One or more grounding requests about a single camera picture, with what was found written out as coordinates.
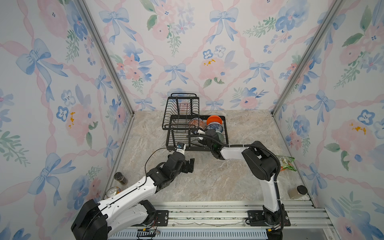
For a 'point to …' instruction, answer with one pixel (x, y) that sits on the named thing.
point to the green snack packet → (286, 162)
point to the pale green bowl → (221, 136)
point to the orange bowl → (214, 118)
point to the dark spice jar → (120, 177)
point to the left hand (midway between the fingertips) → (187, 156)
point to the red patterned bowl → (197, 122)
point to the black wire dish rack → (181, 119)
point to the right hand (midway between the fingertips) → (202, 127)
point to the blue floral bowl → (215, 126)
